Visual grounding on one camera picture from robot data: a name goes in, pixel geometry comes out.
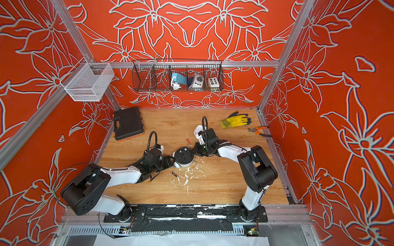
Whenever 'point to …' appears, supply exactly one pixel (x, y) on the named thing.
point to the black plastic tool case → (127, 123)
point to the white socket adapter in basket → (198, 81)
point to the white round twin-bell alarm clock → (184, 157)
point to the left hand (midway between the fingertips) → (175, 159)
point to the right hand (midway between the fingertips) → (187, 152)
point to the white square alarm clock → (198, 128)
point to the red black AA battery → (174, 173)
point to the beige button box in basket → (214, 82)
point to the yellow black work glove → (235, 120)
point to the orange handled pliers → (256, 129)
